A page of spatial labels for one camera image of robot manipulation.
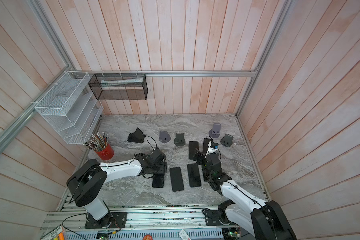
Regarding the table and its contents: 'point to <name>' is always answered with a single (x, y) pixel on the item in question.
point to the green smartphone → (158, 180)
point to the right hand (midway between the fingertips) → (201, 149)
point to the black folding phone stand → (136, 136)
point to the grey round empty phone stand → (227, 140)
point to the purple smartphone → (176, 179)
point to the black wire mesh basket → (119, 86)
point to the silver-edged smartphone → (205, 144)
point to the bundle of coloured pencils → (97, 142)
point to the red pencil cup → (106, 154)
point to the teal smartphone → (192, 145)
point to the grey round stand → (164, 137)
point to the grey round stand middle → (179, 140)
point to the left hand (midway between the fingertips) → (162, 170)
